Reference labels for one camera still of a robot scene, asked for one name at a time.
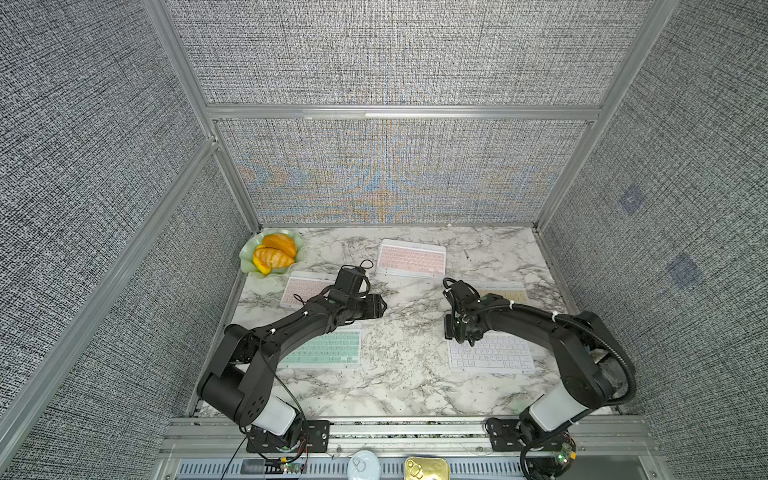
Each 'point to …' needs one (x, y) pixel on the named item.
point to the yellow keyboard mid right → (511, 290)
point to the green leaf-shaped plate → (247, 252)
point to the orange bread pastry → (277, 251)
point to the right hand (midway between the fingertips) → (450, 327)
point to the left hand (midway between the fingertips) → (384, 304)
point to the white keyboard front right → (493, 353)
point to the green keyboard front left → (338, 349)
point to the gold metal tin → (425, 468)
